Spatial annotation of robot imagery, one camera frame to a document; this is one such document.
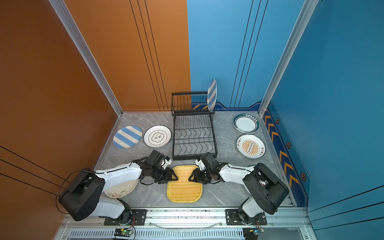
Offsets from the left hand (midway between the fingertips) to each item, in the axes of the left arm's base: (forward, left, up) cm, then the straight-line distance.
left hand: (176, 178), depth 85 cm
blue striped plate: (+30, +38, -2) cm, 49 cm away
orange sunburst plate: (+23, -48, -1) cm, 53 cm away
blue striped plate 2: (+42, -21, +26) cm, 54 cm away
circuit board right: (-25, -37, -2) cm, 45 cm away
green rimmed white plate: (+43, -49, -2) cm, 65 cm away
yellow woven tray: (-6, -5, -1) cm, 8 cm away
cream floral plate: (-6, +29, 0) cm, 30 cm away
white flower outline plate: (+30, +17, -2) cm, 35 cm away
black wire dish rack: (+33, -9, 0) cm, 34 cm away
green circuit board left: (-25, +23, -3) cm, 34 cm away
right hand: (-1, -9, 0) cm, 9 cm away
